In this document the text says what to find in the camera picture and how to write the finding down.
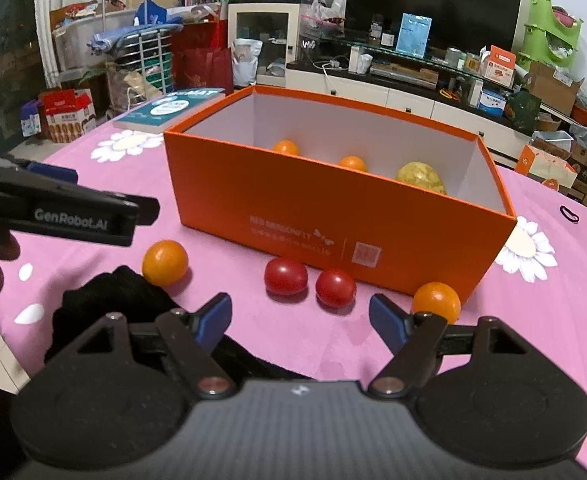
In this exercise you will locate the red cherry tomato middle left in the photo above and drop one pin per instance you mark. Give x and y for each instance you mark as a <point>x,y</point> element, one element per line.
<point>285,277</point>

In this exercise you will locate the pink floral tablecloth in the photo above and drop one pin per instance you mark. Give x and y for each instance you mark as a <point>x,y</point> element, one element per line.
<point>537,285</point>

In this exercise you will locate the orange white medicine box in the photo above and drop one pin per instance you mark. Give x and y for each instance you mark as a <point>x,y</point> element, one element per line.
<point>498,65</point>

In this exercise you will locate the red cherry tomato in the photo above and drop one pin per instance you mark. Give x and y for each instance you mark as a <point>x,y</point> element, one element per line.
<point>285,277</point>
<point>335,289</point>

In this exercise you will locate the black television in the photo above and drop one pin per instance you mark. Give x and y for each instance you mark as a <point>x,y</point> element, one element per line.
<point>433,2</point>

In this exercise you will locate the red gift bag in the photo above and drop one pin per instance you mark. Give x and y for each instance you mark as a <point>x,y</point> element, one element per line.
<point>201,57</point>

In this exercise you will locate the orange cardboard box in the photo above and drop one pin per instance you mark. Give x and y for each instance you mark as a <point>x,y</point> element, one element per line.
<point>229,182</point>

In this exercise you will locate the small orange tomato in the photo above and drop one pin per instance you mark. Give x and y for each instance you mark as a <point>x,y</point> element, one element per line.
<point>165,263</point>

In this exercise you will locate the small orange fruit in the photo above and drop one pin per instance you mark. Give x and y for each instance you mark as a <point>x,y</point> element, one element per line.
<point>439,299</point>
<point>287,147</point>
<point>354,163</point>

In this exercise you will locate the green plastic stacking rack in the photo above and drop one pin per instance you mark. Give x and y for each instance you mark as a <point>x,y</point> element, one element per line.
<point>551,36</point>

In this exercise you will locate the blue paper package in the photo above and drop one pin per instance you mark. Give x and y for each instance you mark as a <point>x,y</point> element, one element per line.
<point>413,35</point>

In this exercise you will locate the red cherry tomato middle right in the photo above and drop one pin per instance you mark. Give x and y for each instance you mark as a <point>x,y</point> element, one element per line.
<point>335,289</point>

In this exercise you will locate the white tv stand cabinet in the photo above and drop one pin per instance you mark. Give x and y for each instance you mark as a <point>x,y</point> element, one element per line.
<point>504,143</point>

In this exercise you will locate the brown cardboard box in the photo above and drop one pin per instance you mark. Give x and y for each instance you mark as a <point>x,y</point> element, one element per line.
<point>555,88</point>

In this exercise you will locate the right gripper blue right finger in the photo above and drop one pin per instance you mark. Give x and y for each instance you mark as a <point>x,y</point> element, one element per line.
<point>414,341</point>

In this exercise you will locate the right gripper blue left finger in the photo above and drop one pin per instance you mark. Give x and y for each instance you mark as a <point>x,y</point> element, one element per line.
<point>190,340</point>

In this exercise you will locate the small white glass cabinet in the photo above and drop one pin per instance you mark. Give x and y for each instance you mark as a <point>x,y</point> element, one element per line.
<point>276,25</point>

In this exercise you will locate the wire trolley cart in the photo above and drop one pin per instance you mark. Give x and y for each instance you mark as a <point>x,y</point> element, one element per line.
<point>130,48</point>

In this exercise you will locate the orange white carton on floor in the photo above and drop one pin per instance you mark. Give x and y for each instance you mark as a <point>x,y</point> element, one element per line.
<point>550,170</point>

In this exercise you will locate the red snack carton on floor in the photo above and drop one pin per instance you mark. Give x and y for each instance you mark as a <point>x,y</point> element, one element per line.
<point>68,113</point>

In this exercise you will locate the teal book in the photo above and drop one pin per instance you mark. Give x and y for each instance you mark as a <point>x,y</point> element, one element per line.
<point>157,115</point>

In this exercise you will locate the yellow passion fruit small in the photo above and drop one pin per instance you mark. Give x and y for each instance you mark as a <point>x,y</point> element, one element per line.
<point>421,175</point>

